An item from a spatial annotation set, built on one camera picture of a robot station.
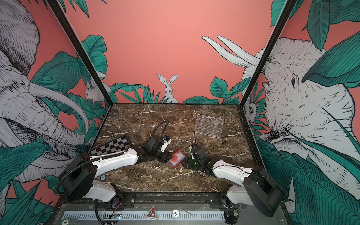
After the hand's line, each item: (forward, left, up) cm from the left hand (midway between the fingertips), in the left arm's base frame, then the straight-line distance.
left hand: (170, 153), depth 85 cm
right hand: (-5, -8, -2) cm, 10 cm away
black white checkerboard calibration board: (+9, +35, -4) cm, 36 cm away
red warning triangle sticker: (-30, +9, -6) cm, 32 cm away
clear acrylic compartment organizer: (+22, -29, -3) cm, 36 cm away
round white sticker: (-30, -3, -6) cm, 31 cm away
